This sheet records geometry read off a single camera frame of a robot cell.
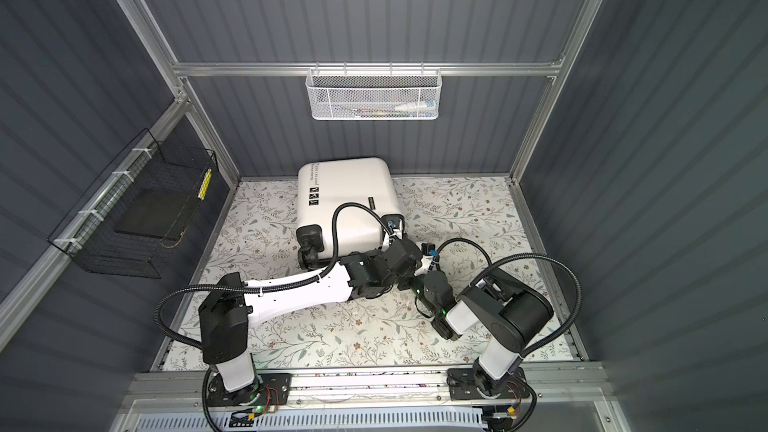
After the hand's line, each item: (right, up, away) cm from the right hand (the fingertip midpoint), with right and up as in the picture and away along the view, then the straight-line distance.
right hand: (399, 261), depth 87 cm
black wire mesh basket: (-65, +16, -13) cm, 68 cm away
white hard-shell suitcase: (-23, +22, +4) cm, 32 cm away
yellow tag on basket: (-55, +22, -3) cm, 59 cm away
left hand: (+3, +4, -7) cm, 8 cm away
